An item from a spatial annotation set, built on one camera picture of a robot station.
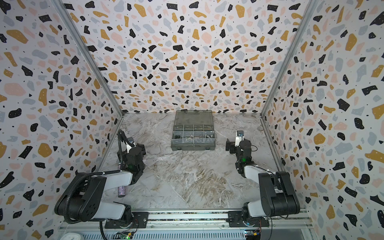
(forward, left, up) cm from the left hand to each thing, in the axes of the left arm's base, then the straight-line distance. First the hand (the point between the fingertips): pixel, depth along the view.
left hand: (130, 146), depth 88 cm
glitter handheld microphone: (-23, +1, -9) cm, 24 cm away
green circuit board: (-42, -5, -12) cm, 44 cm away
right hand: (+5, -64, +1) cm, 64 cm away
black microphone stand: (0, +1, +10) cm, 10 cm away
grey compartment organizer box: (+19, -36, -8) cm, 41 cm away
